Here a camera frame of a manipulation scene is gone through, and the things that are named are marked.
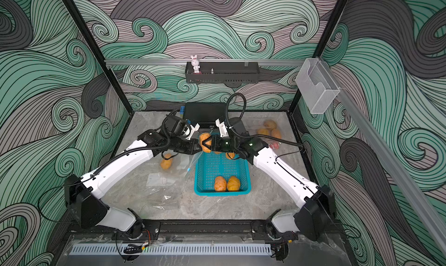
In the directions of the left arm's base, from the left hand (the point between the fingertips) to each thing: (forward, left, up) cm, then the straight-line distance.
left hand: (202, 147), depth 75 cm
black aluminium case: (+42, +3, -22) cm, 47 cm away
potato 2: (+22, -42, -18) cm, 51 cm away
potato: (+30, -40, -19) cm, 53 cm away
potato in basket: (+7, -14, -18) cm, 24 cm away
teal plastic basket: (+3, -2, -24) cm, 24 cm away
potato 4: (+2, -1, +5) cm, 5 cm away
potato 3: (+1, +21, -17) cm, 27 cm away
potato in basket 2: (-10, -14, -17) cm, 25 cm away
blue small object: (+44, +19, -19) cm, 51 cm away
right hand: (0, -1, +2) cm, 3 cm away
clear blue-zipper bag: (-5, +20, -21) cm, 29 cm away
